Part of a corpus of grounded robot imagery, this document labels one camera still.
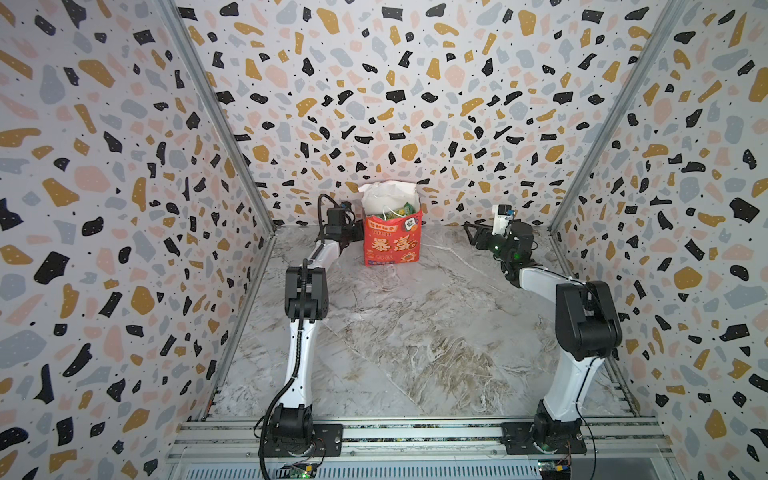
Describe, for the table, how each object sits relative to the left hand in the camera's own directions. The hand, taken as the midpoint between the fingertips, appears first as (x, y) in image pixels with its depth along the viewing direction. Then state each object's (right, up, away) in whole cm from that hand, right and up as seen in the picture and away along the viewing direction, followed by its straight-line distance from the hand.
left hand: (369, 222), depth 113 cm
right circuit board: (+48, -64, -41) cm, 90 cm away
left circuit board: (-12, -63, -43) cm, 77 cm away
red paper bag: (+9, -3, -23) cm, 25 cm away
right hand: (+33, -1, -19) cm, 38 cm away
